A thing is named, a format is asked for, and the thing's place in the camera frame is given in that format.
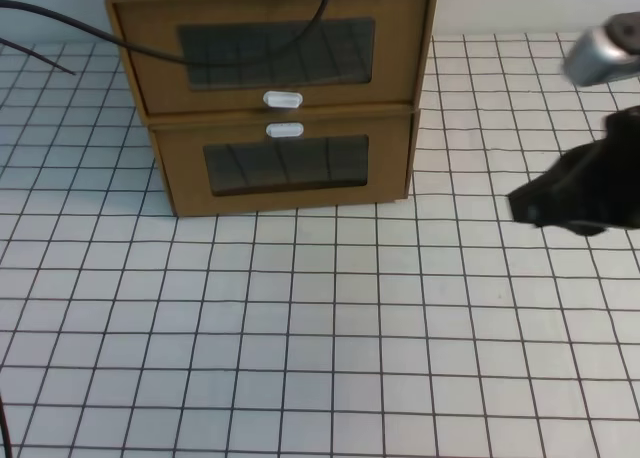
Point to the lower brown cardboard shoebox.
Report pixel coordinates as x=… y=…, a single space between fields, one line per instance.
x=230 y=165

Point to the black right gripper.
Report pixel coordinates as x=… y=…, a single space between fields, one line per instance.
x=590 y=188

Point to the white plastic handle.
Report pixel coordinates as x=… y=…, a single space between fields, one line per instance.
x=282 y=99
x=283 y=130

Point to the brown cardboard shoebox drawer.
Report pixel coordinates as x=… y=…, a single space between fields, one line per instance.
x=270 y=53

